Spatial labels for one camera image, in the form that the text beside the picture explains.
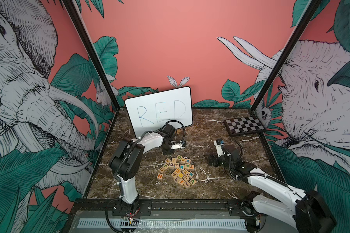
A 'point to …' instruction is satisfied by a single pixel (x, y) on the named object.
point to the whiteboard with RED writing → (150, 112)
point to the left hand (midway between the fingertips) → (171, 146)
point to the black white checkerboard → (243, 125)
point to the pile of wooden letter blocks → (183, 171)
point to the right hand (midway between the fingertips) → (209, 151)
